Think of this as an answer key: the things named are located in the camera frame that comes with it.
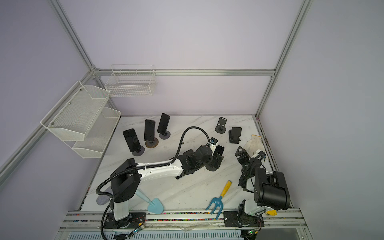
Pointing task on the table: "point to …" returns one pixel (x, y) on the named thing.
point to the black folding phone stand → (234, 134)
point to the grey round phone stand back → (166, 135)
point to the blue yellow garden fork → (218, 201)
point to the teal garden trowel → (156, 206)
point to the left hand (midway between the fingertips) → (216, 153)
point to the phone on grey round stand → (163, 123)
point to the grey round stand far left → (139, 152)
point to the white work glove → (254, 144)
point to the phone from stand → (219, 149)
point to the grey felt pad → (102, 199)
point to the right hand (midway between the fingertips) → (241, 150)
